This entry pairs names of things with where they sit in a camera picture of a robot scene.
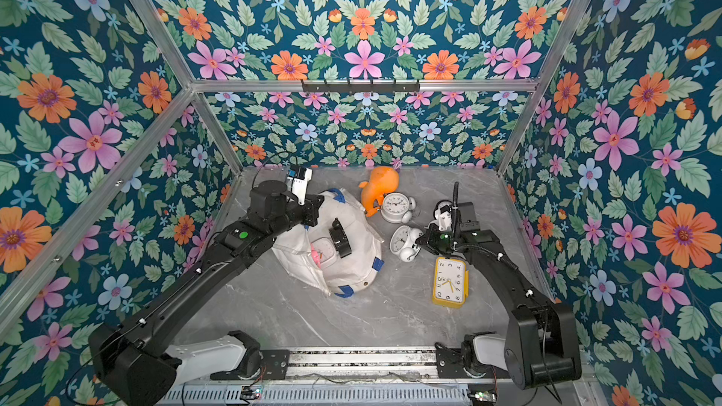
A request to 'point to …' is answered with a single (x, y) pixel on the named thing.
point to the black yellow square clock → (450, 283)
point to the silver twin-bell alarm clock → (397, 207)
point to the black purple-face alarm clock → (340, 240)
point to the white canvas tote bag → (343, 275)
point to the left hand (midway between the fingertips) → (326, 196)
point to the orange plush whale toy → (384, 179)
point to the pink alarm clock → (323, 250)
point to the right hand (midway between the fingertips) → (422, 235)
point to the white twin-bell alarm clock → (443, 215)
